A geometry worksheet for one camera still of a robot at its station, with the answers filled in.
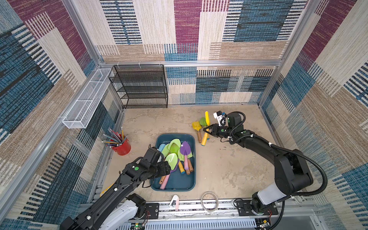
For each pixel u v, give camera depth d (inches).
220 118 31.8
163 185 31.3
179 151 37.0
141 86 42.9
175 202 29.3
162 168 27.3
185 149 37.1
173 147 37.6
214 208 29.7
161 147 37.3
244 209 28.7
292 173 17.6
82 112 28.3
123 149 37.1
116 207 22.7
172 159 34.9
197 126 41.4
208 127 32.7
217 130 30.0
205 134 32.7
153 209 29.8
